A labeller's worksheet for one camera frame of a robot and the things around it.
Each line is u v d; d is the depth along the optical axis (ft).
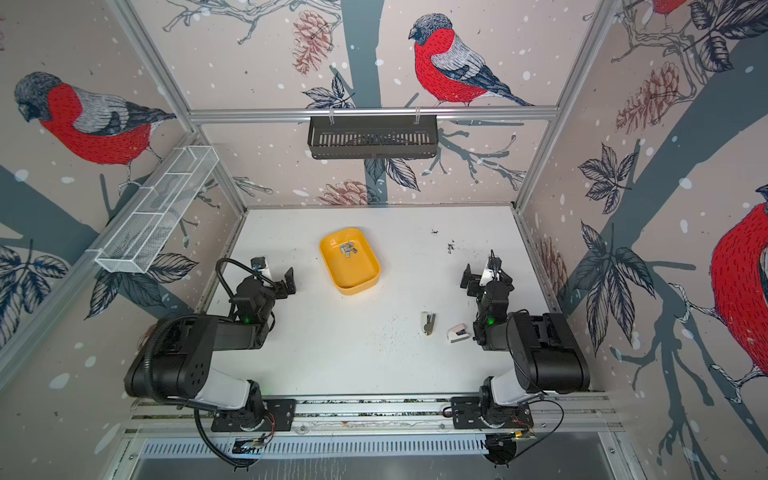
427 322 2.88
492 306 2.26
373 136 3.51
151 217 2.50
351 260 3.47
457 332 2.81
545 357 1.44
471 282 2.73
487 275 2.62
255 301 2.34
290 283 2.81
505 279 2.70
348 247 3.54
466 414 2.39
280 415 2.40
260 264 2.60
